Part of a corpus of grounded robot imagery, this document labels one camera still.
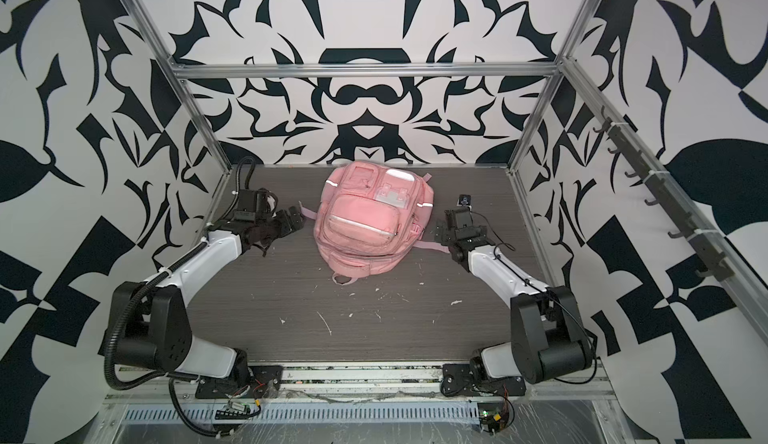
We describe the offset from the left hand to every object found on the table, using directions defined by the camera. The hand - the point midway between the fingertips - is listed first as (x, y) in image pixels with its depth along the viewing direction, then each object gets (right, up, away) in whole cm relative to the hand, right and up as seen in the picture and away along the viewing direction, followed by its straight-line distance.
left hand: (294, 218), depth 89 cm
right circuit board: (+52, -45, -18) cm, 71 cm away
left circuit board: (-7, -42, -21) cm, 47 cm away
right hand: (+49, -2, +1) cm, 49 cm away
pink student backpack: (+22, -1, +8) cm, 23 cm away
